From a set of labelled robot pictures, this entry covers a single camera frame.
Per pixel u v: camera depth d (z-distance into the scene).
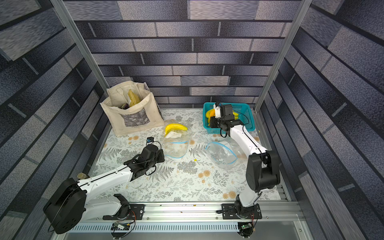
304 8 0.70
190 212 0.76
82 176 0.71
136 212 0.74
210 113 1.06
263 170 0.45
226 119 0.69
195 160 0.92
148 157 0.65
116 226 0.71
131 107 0.83
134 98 0.95
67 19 0.73
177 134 0.97
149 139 0.77
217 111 0.81
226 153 0.81
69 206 0.41
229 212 0.73
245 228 0.72
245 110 1.09
